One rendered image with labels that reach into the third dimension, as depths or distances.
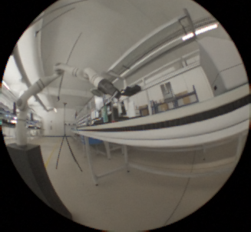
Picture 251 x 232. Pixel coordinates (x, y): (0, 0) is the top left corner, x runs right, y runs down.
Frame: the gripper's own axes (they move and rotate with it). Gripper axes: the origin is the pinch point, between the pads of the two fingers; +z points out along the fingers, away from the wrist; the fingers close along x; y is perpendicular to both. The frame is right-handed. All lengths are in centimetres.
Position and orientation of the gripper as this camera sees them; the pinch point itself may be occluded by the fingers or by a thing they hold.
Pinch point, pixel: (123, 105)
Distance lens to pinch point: 38.5
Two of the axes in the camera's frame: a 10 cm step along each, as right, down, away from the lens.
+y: 5.9, -8.1, 0.0
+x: 2.7, 2.0, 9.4
